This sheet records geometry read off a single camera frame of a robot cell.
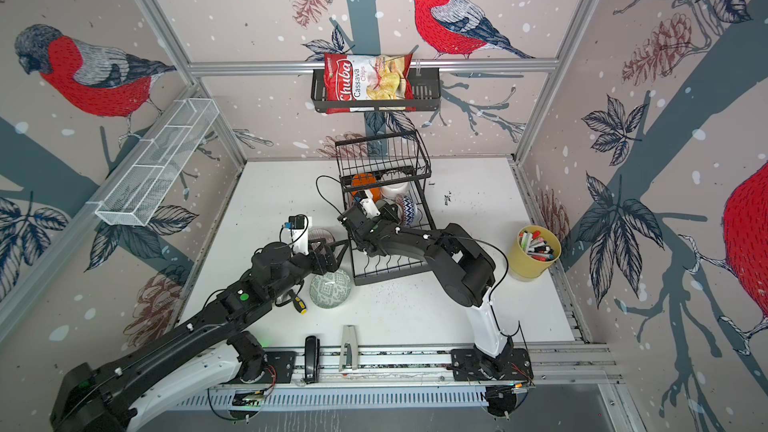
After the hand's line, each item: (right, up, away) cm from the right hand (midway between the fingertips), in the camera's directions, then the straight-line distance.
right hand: (391, 212), depth 92 cm
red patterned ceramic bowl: (+5, +1, 0) cm, 5 cm away
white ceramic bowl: (0, +6, +11) cm, 13 cm away
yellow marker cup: (+42, -10, -7) cm, 44 cm away
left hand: (-14, -6, -19) cm, 24 cm away
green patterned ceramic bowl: (-18, -22, -6) cm, 29 cm away
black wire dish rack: (+2, +14, +13) cm, 19 cm away
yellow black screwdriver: (-26, -25, -10) cm, 37 cm away
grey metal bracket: (-11, -31, -15) cm, 36 cm away
